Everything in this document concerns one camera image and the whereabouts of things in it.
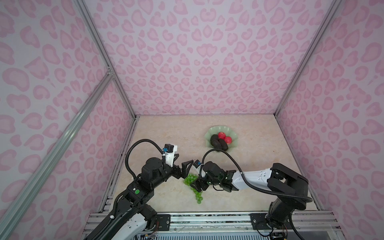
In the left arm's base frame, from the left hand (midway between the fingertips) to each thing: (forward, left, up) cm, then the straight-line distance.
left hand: (186, 156), depth 69 cm
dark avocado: (+19, -17, -18) cm, 31 cm away
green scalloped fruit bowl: (+32, -19, -21) cm, 43 cm away
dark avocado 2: (+19, -23, -21) cm, 36 cm away
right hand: (-3, -4, -21) cm, 21 cm away
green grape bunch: (-4, 0, -20) cm, 20 cm away
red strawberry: (+27, -22, -21) cm, 41 cm away
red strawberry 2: (+23, -26, -21) cm, 41 cm away
